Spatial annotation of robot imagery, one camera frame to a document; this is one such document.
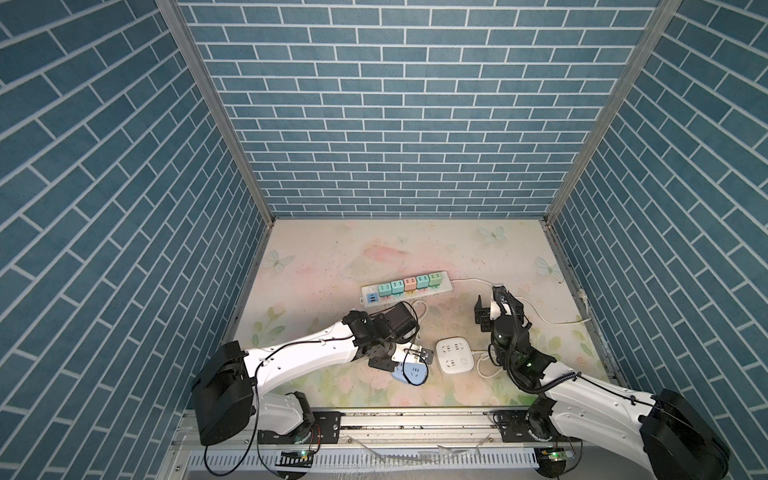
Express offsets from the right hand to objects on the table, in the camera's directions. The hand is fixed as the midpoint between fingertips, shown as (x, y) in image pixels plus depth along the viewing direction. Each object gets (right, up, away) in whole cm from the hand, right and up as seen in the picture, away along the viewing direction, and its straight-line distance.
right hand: (492, 294), depth 83 cm
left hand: (-27, -14, -4) cm, 31 cm away
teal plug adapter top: (-31, 0, +8) cm, 32 cm away
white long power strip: (-36, -2, +13) cm, 38 cm away
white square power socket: (-11, -18, +1) cm, 21 cm away
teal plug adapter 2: (-19, +2, +11) cm, 22 cm away
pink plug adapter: (-23, +1, +10) cm, 25 cm away
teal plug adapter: (-27, +1, +10) cm, 29 cm away
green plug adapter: (-15, +3, +11) cm, 19 cm away
